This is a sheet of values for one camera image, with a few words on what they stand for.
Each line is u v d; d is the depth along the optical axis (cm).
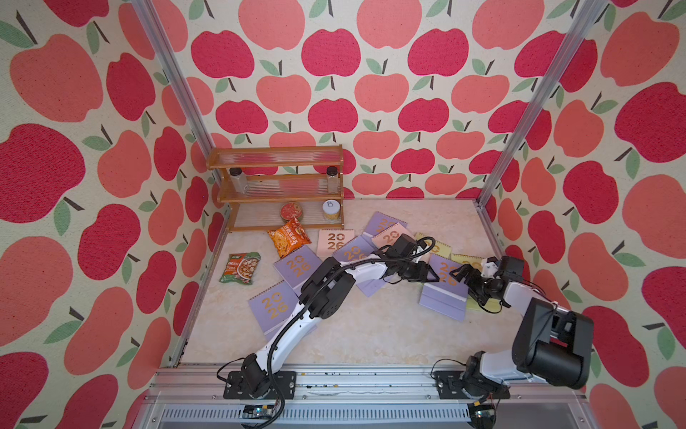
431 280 90
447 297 91
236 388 73
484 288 78
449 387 73
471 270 84
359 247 104
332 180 98
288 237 102
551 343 45
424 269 88
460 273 85
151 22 71
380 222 113
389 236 106
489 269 84
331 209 111
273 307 90
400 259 81
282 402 65
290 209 113
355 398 73
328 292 62
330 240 106
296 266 98
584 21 71
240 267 97
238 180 98
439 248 103
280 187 119
